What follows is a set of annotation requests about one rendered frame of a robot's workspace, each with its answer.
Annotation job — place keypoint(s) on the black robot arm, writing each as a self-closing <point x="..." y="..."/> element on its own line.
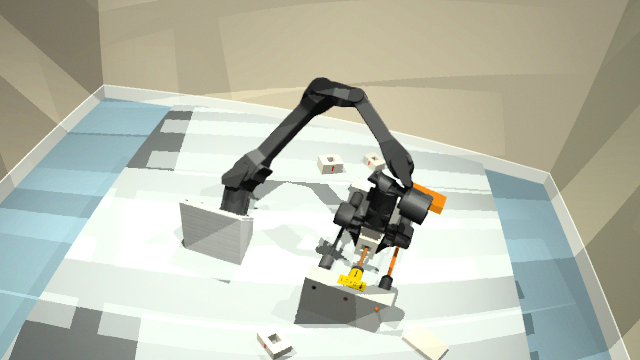
<point x="321" y="95"/>

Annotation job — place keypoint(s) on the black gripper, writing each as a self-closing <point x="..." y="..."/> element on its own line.
<point x="377" y="220"/>

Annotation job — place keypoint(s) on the orange rectangular block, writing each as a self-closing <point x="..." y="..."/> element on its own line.
<point x="438" y="201"/>

